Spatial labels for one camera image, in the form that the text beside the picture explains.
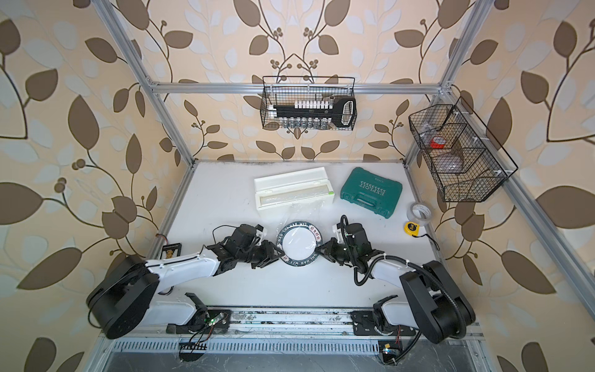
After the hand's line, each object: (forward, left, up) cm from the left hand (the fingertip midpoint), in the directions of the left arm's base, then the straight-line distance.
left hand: (280, 252), depth 83 cm
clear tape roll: (+22, -59, -6) cm, 63 cm away
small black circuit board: (+3, +43, -6) cm, 44 cm away
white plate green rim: (+4, -6, 0) cm, 8 cm away
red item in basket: (+29, -55, +27) cm, 68 cm away
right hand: (+2, -13, -2) cm, 13 cm away
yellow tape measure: (+12, -53, -4) cm, 54 cm away
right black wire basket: (+18, -61, +29) cm, 69 cm away
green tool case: (+29, -39, -1) cm, 49 cm away
